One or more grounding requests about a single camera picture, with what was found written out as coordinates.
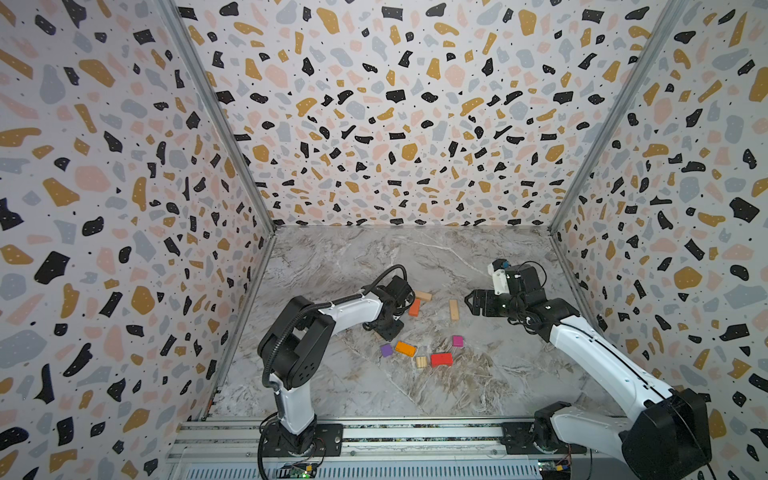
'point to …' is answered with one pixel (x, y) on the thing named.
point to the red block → (441, 359)
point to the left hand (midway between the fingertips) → (389, 325)
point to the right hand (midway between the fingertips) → (474, 293)
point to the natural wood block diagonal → (454, 309)
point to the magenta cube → (458, 341)
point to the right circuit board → (555, 468)
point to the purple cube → (386, 349)
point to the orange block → (406, 349)
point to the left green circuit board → (298, 470)
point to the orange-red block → (415, 308)
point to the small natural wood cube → (422, 362)
